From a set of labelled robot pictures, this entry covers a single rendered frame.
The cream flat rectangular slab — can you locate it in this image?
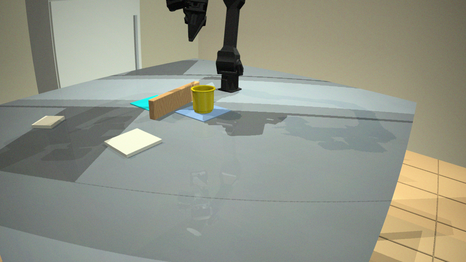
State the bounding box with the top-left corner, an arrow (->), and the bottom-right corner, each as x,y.
104,128 -> 162,158

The yellow cup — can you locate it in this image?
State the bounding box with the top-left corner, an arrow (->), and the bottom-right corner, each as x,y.
191,85 -> 216,114

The brown wooden plank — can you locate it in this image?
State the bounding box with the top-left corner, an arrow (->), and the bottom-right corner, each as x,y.
148,81 -> 200,120

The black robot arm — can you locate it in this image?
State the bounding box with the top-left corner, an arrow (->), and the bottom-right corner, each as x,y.
166,0 -> 245,93

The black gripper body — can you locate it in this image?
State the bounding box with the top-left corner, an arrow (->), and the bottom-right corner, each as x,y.
182,0 -> 208,26

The cream flat rectangular block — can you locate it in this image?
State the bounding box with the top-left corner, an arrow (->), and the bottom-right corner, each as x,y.
32,116 -> 65,128

